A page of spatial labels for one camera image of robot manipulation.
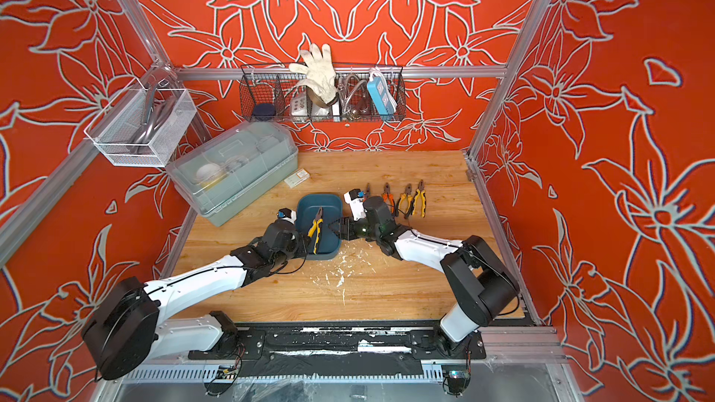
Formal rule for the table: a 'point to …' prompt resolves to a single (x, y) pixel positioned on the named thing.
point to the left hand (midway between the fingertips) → (312, 237)
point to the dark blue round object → (263, 111)
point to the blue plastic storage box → (307, 207)
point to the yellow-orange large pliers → (408, 194)
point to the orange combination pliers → (388, 197)
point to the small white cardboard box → (295, 180)
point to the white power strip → (299, 105)
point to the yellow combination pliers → (317, 225)
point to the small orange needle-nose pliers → (368, 191)
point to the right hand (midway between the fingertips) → (328, 226)
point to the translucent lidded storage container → (233, 175)
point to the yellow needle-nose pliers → (420, 193)
